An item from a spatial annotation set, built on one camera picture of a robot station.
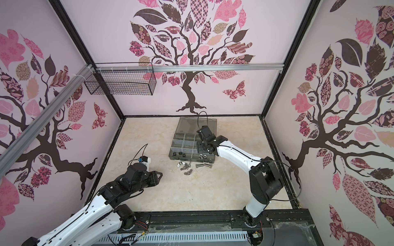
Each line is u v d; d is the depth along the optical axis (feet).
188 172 2.95
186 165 3.04
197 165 3.02
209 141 2.13
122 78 3.11
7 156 1.62
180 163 3.04
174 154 3.20
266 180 1.47
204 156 3.13
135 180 1.87
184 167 3.02
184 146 3.37
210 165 3.02
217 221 2.45
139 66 3.02
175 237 2.29
